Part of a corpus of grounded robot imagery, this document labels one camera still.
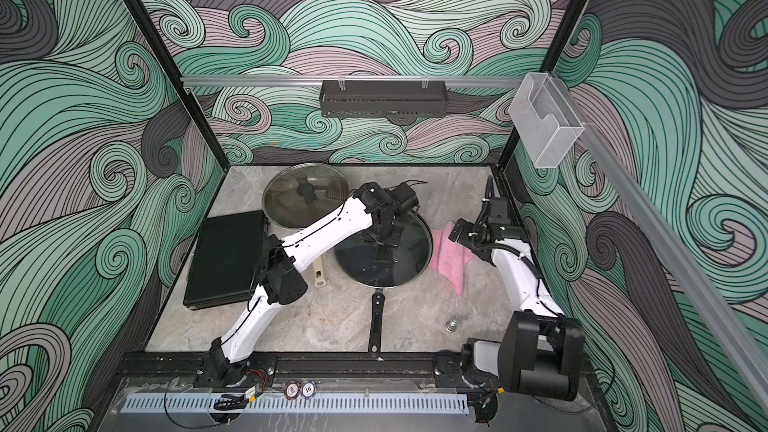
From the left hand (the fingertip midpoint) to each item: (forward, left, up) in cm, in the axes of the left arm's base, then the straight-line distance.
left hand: (389, 240), depth 83 cm
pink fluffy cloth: (0, -19, -10) cm, 21 cm away
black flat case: (+1, +52, -14) cm, 54 cm away
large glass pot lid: (-4, +5, -9) cm, 11 cm away
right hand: (+2, -22, -2) cm, 22 cm away
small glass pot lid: (+19, +30, -3) cm, 36 cm away
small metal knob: (-20, -17, -11) cm, 28 cm away
